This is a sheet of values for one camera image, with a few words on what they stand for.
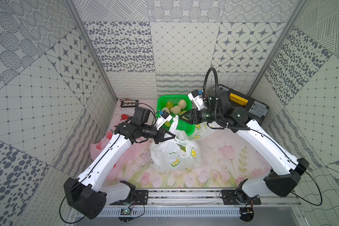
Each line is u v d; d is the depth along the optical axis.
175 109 1.04
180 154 0.70
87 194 0.36
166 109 1.07
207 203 0.73
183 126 1.04
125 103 1.15
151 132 0.60
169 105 1.09
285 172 0.39
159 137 0.59
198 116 0.57
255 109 0.90
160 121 0.62
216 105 0.49
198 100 0.59
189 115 0.57
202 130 0.97
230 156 0.90
